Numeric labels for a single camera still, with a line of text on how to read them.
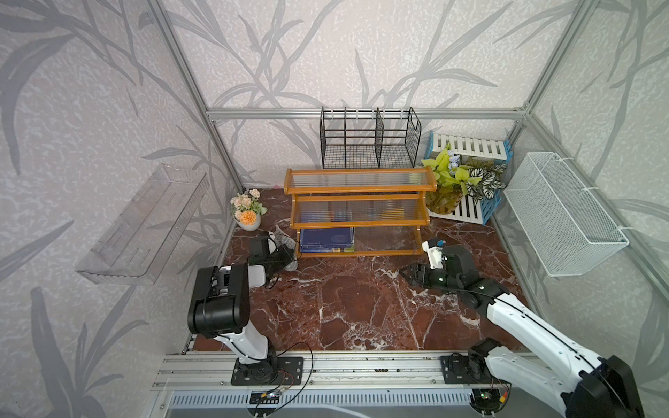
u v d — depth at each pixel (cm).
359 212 111
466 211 112
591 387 39
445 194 106
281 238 94
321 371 75
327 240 99
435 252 73
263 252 77
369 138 104
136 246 66
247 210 99
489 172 88
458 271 61
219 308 46
